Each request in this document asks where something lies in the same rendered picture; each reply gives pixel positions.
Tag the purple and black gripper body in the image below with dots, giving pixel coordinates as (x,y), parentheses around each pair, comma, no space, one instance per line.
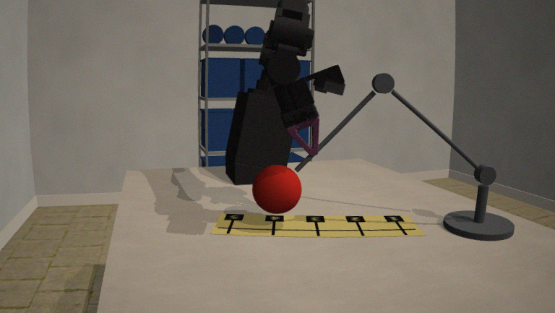
(290,115)

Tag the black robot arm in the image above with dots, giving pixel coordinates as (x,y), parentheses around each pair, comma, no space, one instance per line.
(288,34)

